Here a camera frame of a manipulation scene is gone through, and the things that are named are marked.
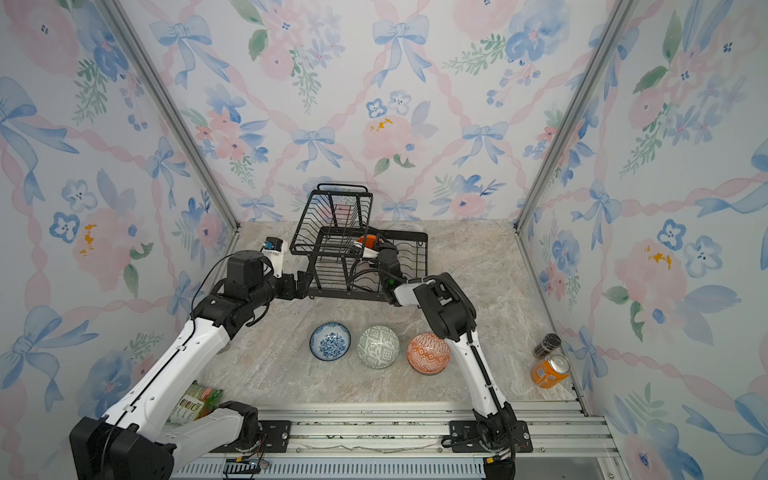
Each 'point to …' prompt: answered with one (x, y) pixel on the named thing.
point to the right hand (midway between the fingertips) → (382, 233)
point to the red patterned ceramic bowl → (428, 354)
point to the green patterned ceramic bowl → (378, 347)
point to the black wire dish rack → (333, 229)
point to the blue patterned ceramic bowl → (330, 341)
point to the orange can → (548, 372)
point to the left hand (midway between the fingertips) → (297, 270)
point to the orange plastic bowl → (368, 240)
